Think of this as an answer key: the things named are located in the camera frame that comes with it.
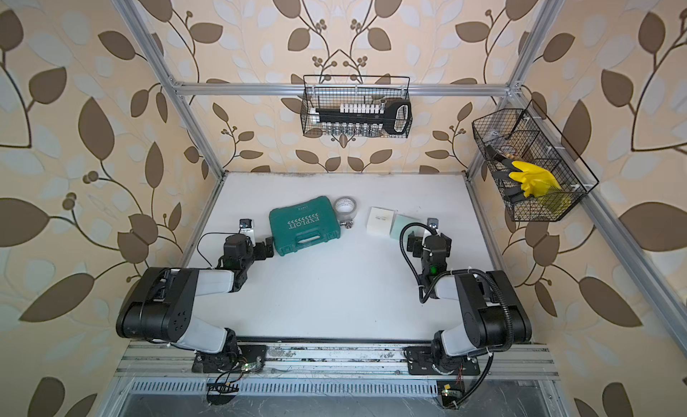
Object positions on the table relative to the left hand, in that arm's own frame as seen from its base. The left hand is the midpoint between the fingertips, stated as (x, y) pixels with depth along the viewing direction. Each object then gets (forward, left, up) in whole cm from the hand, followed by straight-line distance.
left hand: (254, 236), depth 95 cm
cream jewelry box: (+9, -46, -2) cm, 47 cm away
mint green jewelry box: (+9, -54, -3) cm, 55 cm away
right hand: (0, -62, +2) cm, 62 cm away
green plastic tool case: (+6, -17, -1) cm, 17 cm away
